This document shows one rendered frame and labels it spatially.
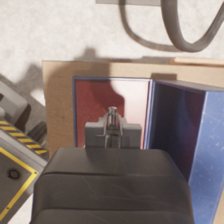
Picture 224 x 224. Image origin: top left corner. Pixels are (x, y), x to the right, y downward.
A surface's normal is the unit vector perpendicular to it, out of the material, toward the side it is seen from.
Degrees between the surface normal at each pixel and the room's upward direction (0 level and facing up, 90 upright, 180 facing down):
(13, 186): 0
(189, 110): 83
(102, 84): 0
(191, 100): 83
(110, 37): 0
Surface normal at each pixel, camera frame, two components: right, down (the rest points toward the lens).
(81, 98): 0.00, 0.26
